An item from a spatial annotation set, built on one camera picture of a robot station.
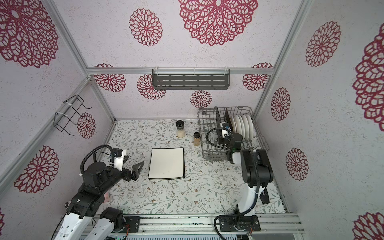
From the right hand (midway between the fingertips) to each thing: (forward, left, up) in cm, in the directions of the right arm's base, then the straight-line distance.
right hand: (219, 126), depth 96 cm
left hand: (-31, +43, +7) cm, 54 cm away
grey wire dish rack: (+4, -14, +1) cm, 15 cm away
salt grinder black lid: (+3, +26, -10) cm, 28 cm away
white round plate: (-1, -8, +3) cm, 9 cm away
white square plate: (-30, +32, -15) cm, 46 cm away
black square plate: (+5, -5, +3) cm, 8 cm away
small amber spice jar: (-4, +15, -8) cm, 17 cm away
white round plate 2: (+1, -12, +1) cm, 12 cm away
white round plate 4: (+2, -20, 0) cm, 20 cm away
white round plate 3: (+1, -17, 0) cm, 17 cm away
